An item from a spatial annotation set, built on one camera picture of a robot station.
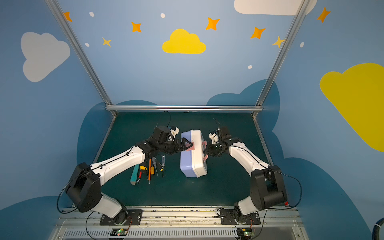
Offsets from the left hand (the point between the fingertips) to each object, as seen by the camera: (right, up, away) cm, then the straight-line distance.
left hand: (189, 147), depth 79 cm
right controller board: (+27, -41, -8) cm, 49 cm away
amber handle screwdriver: (-23, -16, +10) cm, 29 cm away
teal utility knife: (-33, -19, +7) cm, 39 cm away
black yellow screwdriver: (-20, -13, +13) cm, 27 cm away
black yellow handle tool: (-28, -14, +9) cm, 33 cm away
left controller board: (-34, -40, -9) cm, 53 cm away
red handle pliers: (-30, -17, +9) cm, 36 cm away
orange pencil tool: (-25, -13, +12) cm, 31 cm away
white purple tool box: (+2, -8, -1) cm, 8 cm away
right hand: (+9, -3, +8) cm, 12 cm away
